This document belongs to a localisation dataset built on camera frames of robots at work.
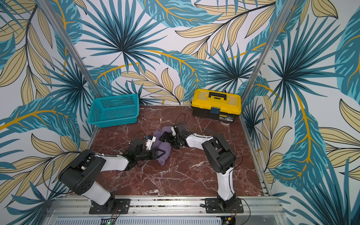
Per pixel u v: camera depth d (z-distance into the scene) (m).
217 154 0.52
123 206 0.73
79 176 0.45
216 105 1.00
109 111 1.14
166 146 0.86
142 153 0.76
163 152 0.86
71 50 0.83
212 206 0.73
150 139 0.83
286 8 0.69
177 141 0.76
